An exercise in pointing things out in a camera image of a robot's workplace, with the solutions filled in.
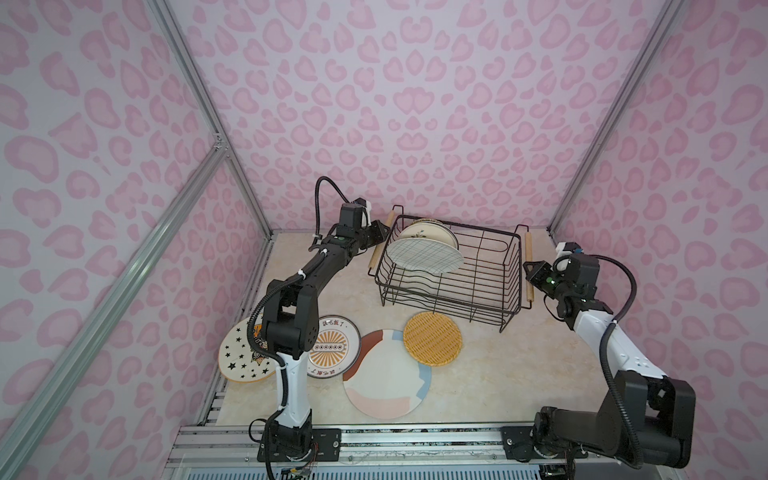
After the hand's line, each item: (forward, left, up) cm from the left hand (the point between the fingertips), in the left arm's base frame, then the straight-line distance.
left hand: (394, 225), depth 94 cm
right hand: (-16, -37, 0) cm, 40 cm away
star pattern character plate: (-35, +46, -19) cm, 60 cm away
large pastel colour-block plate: (-41, +5, -20) cm, 46 cm away
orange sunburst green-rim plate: (-31, +18, -20) cm, 41 cm away
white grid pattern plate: (-6, -11, -8) cm, 14 cm away
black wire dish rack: (-5, -29, -20) cm, 35 cm away
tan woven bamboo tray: (-29, -11, -20) cm, 37 cm away
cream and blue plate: (+2, -11, -4) cm, 11 cm away
